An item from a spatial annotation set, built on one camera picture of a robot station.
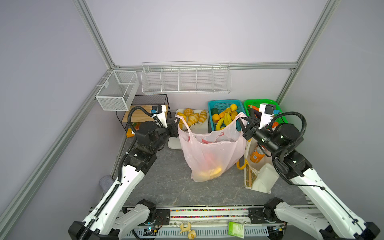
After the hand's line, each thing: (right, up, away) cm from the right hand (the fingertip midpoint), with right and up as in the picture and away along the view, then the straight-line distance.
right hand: (238, 117), depth 59 cm
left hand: (-24, 0, +7) cm, 25 cm away
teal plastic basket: (+2, +12, +56) cm, 58 cm away
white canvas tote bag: (+13, -26, +9) cm, 30 cm away
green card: (+2, -52, +10) cm, 53 cm away
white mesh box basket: (-71, +20, +43) cm, 85 cm away
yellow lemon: (+11, +11, +55) cm, 57 cm away
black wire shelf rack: (-51, +13, +37) cm, 64 cm away
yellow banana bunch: (-10, -28, +16) cm, 34 cm away
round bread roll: (-24, +7, +56) cm, 62 cm away
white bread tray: (-15, -5, +50) cm, 53 cm away
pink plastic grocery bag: (-10, -18, +12) cm, 24 cm away
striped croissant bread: (-20, +1, +52) cm, 56 cm away
